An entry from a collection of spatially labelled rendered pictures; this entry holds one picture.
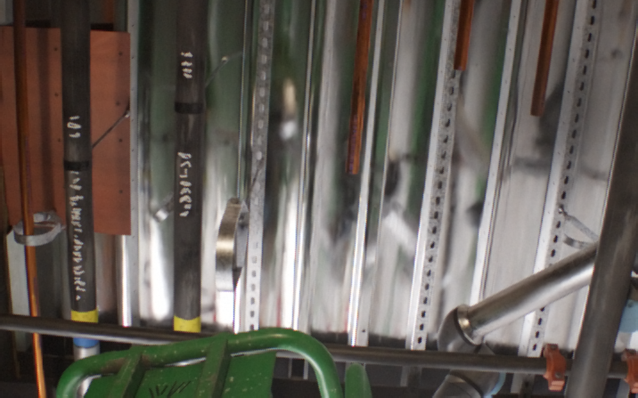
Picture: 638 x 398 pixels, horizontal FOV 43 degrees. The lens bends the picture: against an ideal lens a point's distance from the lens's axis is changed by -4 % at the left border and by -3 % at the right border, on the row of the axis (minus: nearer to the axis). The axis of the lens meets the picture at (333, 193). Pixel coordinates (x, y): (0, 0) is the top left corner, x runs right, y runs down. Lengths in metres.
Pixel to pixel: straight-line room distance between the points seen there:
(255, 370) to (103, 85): 1.36
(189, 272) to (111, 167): 0.65
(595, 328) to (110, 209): 1.58
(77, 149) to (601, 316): 1.33
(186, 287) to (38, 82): 0.89
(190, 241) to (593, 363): 1.04
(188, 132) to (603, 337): 1.10
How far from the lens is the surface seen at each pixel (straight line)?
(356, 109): 1.79
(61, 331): 2.12
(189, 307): 2.24
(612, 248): 1.89
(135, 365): 1.60
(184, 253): 2.17
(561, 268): 2.07
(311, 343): 1.57
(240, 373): 1.54
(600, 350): 2.00
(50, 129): 2.75
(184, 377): 1.58
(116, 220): 2.78
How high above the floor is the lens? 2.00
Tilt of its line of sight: 70 degrees up
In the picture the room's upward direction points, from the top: 4 degrees clockwise
